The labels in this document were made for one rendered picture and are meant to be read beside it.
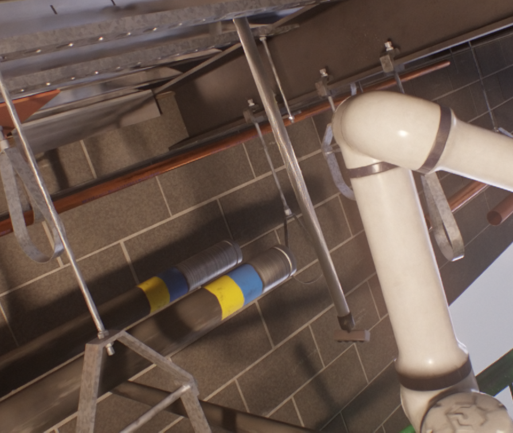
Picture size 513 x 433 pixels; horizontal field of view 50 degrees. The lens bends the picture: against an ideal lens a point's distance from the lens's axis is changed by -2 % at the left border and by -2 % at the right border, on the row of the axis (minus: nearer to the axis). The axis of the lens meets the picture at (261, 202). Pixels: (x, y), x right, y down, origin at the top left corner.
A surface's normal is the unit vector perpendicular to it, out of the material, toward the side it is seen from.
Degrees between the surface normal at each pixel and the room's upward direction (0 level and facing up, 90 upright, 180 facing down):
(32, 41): 90
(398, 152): 113
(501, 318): 90
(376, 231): 88
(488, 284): 90
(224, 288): 56
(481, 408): 8
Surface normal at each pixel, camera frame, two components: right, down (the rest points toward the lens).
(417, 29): -0.69, 0.34
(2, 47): 0.64, -0.12
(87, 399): -0.72, -0.22
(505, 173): -0.12, 0.58
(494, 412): -0.22, -0.94
